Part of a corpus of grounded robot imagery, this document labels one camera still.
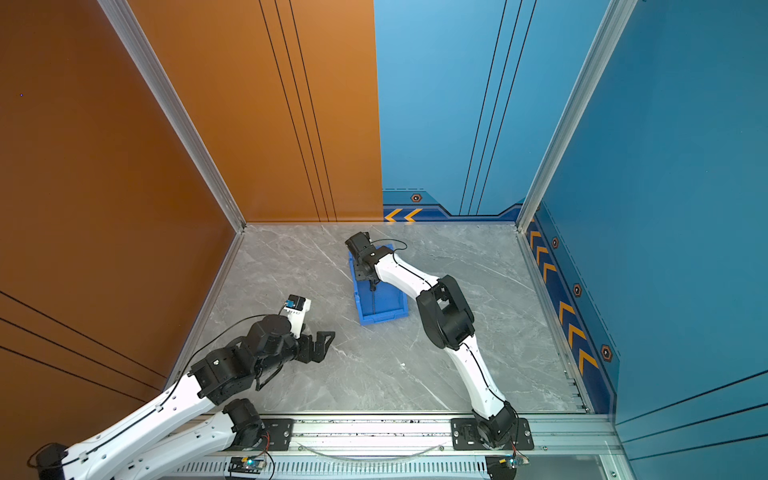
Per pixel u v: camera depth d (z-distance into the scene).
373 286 1.00
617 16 0.70
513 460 0.70
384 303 0.99
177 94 0.85
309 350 0.65
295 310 0.64
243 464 0.71
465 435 0.72
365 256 0.78
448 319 0.59
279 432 0.74
